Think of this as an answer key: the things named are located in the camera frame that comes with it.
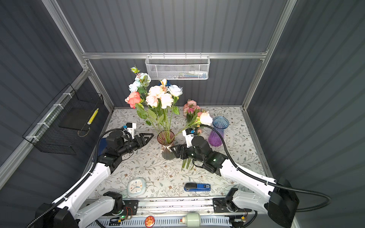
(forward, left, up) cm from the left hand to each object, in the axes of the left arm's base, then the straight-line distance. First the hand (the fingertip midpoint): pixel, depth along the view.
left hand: (151, 136), depth 77 cm
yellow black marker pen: (+11, +32, +6) cm, 34 cm away
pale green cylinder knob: (-37, -20, -14) cm, 44 cm away
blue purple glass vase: (+10, -41, -4) cm, 43 cm away
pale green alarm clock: (-20, +10, -19) cm, 30 cm away
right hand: (-8, -13, -2) cm, 15 cm away
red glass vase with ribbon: (+1, -8, -4) cm, 9 cm away
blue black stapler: (-23, -24, -18) cm, 37 cm away
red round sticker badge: (-36, +1, -21) cm, 42 cm away
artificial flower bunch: (+32, -26, -13) cm, 43 cm away
